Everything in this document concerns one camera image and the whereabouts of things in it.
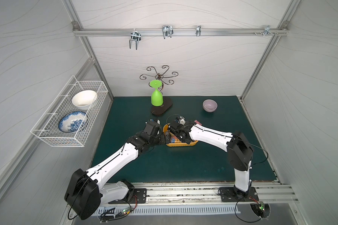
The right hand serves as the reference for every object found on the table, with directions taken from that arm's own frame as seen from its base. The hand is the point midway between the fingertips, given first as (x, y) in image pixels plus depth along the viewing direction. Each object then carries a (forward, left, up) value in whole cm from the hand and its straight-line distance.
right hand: (197, 123), depth 85 cm
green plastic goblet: (+14, +26, +8) cm, 31 cm away
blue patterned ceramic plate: (-14, +62, +18) cm, 66 cm away
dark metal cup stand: (+30, +21, -14) cm, 39 cm away
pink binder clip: (+4, -1, -3) cm, 5 cm away
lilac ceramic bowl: (+27, -13, -13) cm, 33 cm away
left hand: (-10, +19, -1) cm, 21 cm away
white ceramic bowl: (+2, +65, +17) cm, 67 cm away
